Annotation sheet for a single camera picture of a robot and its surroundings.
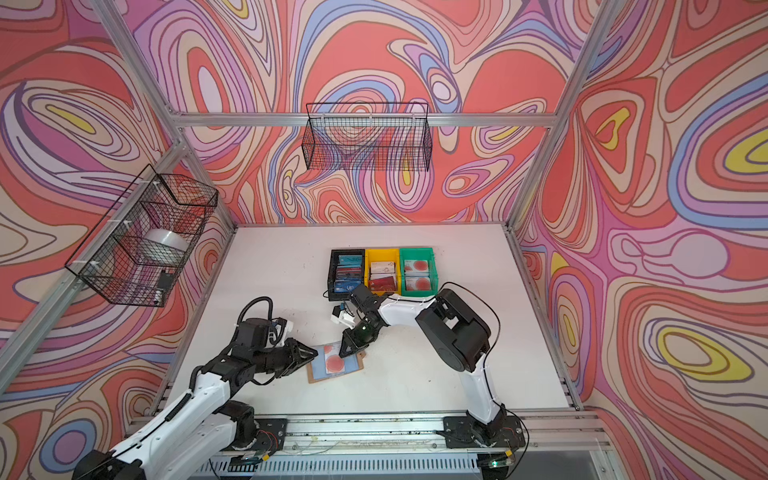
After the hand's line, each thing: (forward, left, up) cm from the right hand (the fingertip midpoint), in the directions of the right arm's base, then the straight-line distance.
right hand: (347, 359), depth 86 cm
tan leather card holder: (-4, +8, +2) cm, 9 cm away
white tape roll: (+16, +41, +34) cm, 55 cm away
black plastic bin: (+29, +2, +4) cm, 30 cm away
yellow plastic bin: (+30, -11, +2) cm, 32 cm away
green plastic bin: (+28, -23, +3) cm, 37 cm away
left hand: (-1, +7, +7) cm, 10 cm away
